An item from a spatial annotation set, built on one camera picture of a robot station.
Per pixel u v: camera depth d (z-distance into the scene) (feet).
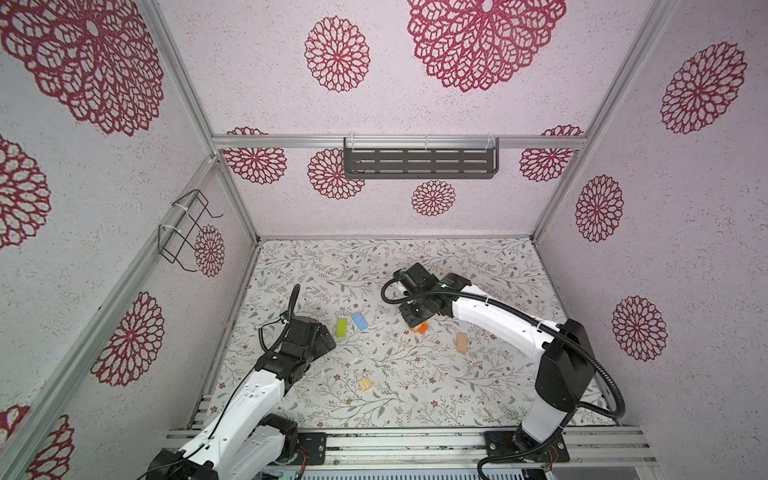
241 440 1.44
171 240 2.39
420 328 3.01
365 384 2.73
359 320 3.19
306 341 2.13
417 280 2.13
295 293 2.16
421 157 3.09
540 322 1.56
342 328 3.12
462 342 3.02
